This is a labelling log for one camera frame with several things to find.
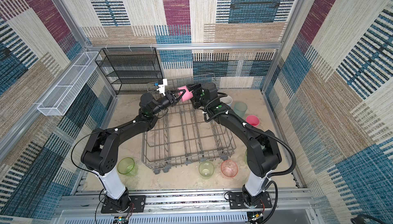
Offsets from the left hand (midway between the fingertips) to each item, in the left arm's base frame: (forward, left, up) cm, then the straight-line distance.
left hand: (186, 90), depth 76 cm
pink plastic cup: (-1, -1, -3) cm, 3 cm away
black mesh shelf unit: (+34, +41, -14) cm, 55 cm away
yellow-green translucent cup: (-28, -10, -32) cm, 44 cm away
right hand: (+3, +1, -4) cm, 5 cm away
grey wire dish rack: (-10, +4, -31) cm, 33 cm away
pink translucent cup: (-28, -22, -32) cm, 48 cm away
